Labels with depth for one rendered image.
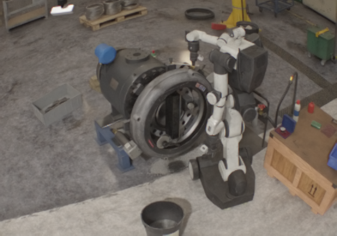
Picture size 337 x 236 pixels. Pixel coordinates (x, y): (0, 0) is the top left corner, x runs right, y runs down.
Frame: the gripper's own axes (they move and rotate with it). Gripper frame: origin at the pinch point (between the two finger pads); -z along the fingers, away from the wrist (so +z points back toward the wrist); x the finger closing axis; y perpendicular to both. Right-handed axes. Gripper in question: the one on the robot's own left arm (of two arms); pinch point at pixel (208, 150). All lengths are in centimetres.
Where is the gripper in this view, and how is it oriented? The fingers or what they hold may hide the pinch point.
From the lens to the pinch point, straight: 274.8
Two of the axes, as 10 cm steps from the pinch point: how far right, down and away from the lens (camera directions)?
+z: 0.7, -7.4, -6.7
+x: -6.5, -5.4, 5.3
